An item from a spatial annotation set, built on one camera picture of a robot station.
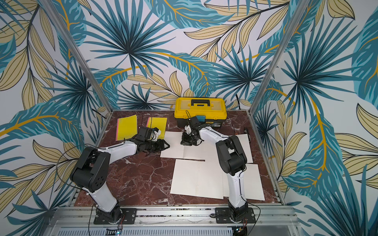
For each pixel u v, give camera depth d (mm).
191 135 840
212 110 977
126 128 1086
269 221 735
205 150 976
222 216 732
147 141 799
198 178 871
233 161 550
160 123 1162
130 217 730
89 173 470
